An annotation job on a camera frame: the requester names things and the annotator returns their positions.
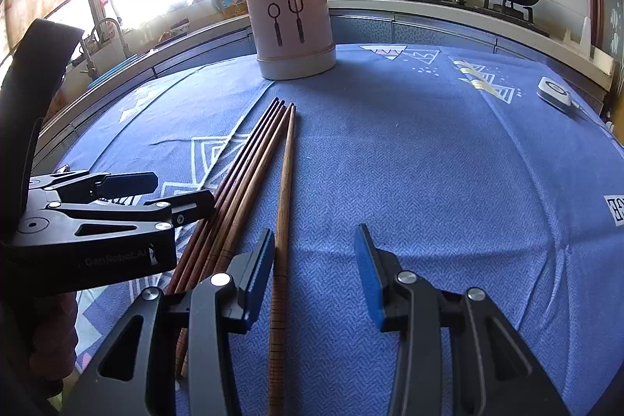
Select brown wooden chopstick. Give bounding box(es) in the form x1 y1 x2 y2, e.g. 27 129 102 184
180 104 292 378
165 98 279 295
174 100 285 294
174 103 288 363

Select light wooden chopstick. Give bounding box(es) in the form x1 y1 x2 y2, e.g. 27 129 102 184
268 104 296 416

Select steel kitchen faucet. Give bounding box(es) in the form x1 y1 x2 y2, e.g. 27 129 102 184
79 17 132 81

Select blue plastic basin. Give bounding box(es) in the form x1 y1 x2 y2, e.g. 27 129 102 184
88 54 144 91

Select blue patterned tablecloth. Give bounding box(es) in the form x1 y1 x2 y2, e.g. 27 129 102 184
60 45 623 415

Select pink ceramic utensil holder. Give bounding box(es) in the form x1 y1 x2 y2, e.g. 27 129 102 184
246 0 336 81

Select white round button device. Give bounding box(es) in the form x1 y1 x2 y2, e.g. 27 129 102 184
537 77 578 114

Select black gas stove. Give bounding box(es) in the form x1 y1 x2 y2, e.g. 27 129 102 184
402 0 550 37

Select glass painted door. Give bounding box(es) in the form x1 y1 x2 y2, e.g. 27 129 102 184
589 0 623 74

